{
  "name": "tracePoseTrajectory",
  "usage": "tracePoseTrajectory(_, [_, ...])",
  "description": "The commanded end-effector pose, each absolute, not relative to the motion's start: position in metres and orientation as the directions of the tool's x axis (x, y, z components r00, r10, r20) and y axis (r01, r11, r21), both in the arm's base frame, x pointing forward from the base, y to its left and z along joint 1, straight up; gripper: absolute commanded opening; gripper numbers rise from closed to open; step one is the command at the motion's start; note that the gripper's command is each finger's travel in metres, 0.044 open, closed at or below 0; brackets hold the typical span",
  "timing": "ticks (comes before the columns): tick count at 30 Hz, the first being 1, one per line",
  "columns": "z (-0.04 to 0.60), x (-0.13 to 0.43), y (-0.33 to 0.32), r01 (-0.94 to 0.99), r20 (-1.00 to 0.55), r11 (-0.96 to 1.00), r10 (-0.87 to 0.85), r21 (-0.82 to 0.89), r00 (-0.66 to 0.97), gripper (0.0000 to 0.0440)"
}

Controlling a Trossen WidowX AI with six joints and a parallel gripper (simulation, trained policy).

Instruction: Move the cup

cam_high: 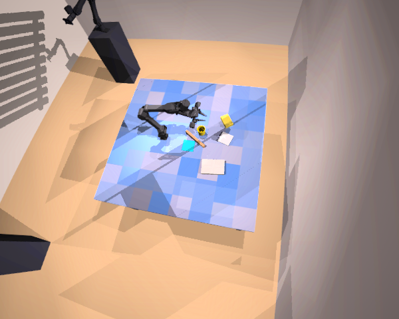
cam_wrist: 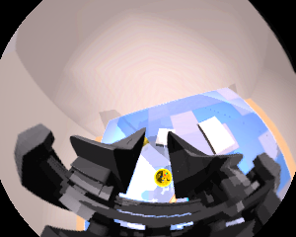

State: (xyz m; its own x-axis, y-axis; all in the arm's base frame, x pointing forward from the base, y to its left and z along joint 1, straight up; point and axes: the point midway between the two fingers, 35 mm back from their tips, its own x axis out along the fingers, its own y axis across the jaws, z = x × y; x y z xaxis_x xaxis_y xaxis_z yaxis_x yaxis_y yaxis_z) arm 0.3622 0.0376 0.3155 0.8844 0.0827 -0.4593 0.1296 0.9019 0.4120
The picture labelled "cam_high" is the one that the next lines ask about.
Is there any yellow rectangular block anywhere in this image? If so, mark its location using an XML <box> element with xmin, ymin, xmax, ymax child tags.
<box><xmin>221</xmin><ymin>114</ymin><xmax>233</xmax><ymax>128</ymax></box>

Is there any yellow cup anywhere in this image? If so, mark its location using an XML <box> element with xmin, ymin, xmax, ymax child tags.
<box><xmin>197</xmin><ymin>126</ymin><xmax>205</xmax><ymax>136</ymax></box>

